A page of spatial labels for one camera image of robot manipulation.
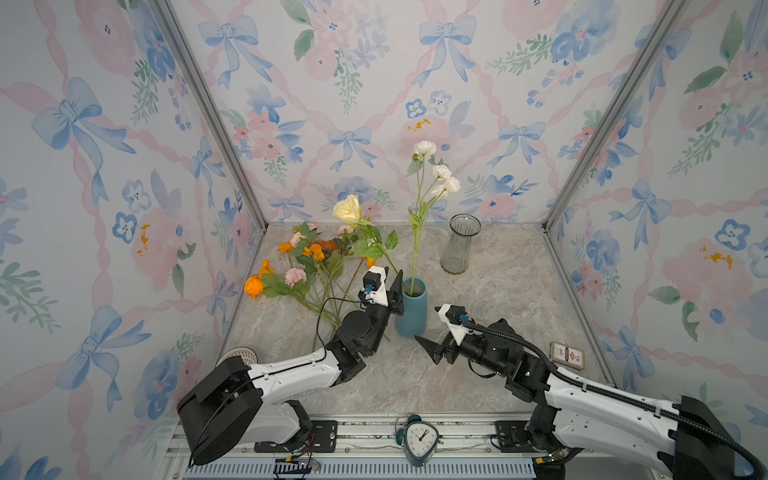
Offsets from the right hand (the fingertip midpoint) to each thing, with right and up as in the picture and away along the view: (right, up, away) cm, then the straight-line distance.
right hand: (427, 319), depth 73 cm
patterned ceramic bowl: (-49, -12, +10) cm, 52 cm away
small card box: (+42, -13, +12) cm, 45 cm away
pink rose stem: (-41, +9, +25) cm, 49 cm away
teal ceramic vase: (-3, -3, +9) cm, 10 cm away
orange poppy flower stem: (-16, +13, +34) cm, 40 cm away
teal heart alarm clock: (-2, -28, -3) cm, 28 cm away
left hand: (-8, +12, -2) cm, 15 cm away
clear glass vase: (+15, +15, +36) cm, 42 cm away
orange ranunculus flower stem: (-50, +7, +25) cm, 56 cm away
